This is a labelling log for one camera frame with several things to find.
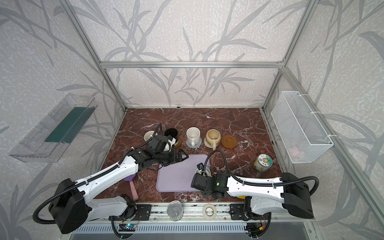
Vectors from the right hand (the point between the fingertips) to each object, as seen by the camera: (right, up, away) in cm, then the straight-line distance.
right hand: (204, 181), depth 78 cm
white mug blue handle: (0, +9, -10) cm, 14 cm away
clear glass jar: (-14, -10, -9) cm, 19 cm away
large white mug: (-7, +22, +20) cm, 31 cm away
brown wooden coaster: (+17, +18, +22) cm, 33 cm away
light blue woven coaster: (-5, +16, +18) cm, 24 cm away
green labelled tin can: (+32, +9, +4) cm, 34 cm away
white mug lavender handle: (-36, +23, +16) cm, 46 cm away
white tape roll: (+3, -15, -6) cm, 17 cm away
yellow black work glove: (+19, -7, -2) cm, 20 cm away
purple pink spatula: (-37, -6, 0) cm, 38 cm away
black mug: (-20, +25, +16) cm, 35 cm away
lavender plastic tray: (-16, -1, +8) cm, 18 cm away
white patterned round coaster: (+3, +16, +19) cm, 25 cm away
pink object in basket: (+45, +16, -5) cm, 48 cm away
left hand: (-10, +14, 0) cm, 18 cm away
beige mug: (+7, +21, +21) cm, 30 cm away
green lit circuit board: (-37, -19, -8) cm, 43 cm away
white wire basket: (+41, +25, -17) cm, 51 cm away
